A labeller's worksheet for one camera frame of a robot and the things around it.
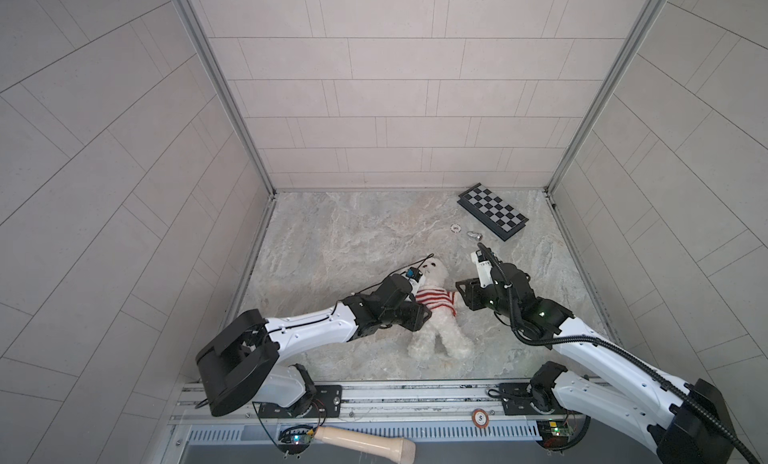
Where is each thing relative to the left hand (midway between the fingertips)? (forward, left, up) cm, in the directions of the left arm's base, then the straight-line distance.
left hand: (434, 314), depth 78 cm
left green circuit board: (-26, +32, -4) cm, 42 cm away
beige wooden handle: (-28, +9, -2) cm, 30 cm away
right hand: (+6, -6, +4) cm, 10 cm away
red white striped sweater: (+4, 0, +1) cm, 5 cm away
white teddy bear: (-2, -2, 0) cm, 3 cm away
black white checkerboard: (+38, -24, -4) cm, 46 cm away
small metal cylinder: (+29, -17, -6) cm, 35 cm away
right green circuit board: (-25, -27, -7) cm, 37 cm away
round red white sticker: (-22, -10, -6) cm, 25 cm away
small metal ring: (+34, -10, -7) cm, 36 cm away
